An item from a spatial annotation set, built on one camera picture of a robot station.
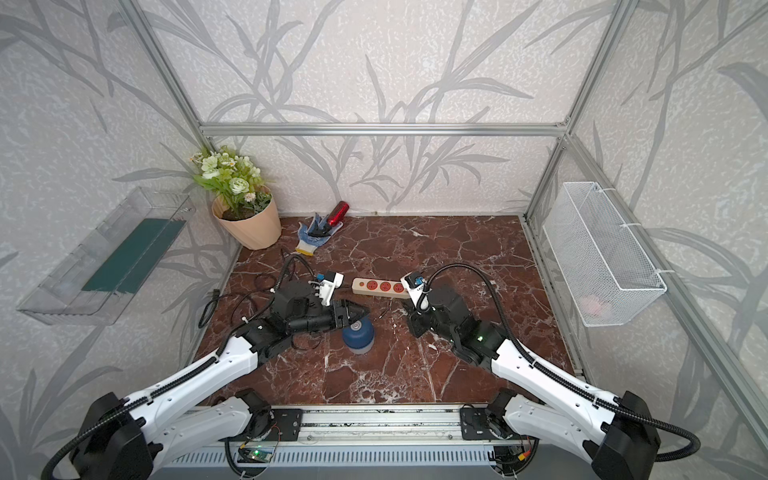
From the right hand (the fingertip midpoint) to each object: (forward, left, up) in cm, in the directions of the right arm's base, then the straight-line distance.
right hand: (403, 301), depth 76 cm
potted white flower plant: (+40, +55, -1) cm, 68 cm away
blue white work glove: (+38, +34, -16) cm, 53 cm away
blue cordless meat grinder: (-5, +12, -9) cm, 16 cm away
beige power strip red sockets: (+13, +8, -16) cm, 22 cm away
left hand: (-4, +9, 0) cm, 10 cm away
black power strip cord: (+14, +64, -21) cm, 69 cm away
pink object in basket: (-3, -46, +3) cm, 46 cm away
